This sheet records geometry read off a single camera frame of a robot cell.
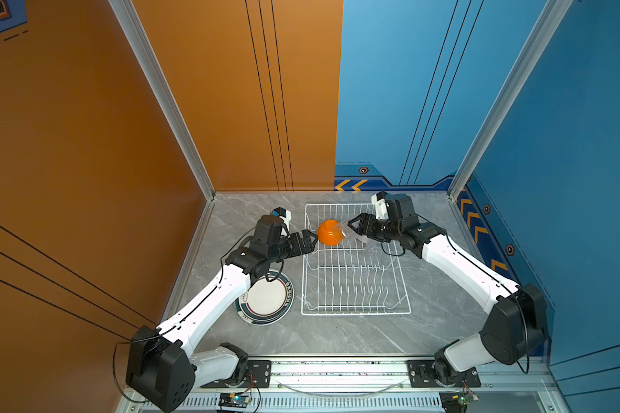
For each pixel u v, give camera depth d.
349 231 0.79
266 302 0.85
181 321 0.43
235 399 0.71
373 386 0.73
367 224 0.71
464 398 0.70
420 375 0.72
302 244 0.70
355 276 0.89
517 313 0.41
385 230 0.69
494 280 0.46
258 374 0.73
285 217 0.72
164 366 0.39
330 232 0.99
